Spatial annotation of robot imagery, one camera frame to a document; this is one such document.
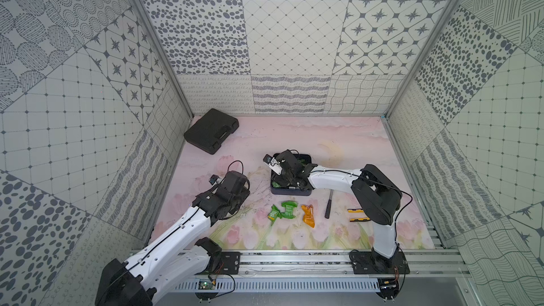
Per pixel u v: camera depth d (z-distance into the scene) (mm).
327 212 859
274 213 839
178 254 472
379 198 495
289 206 862
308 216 835
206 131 1108
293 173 733
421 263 773
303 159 1011
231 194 603
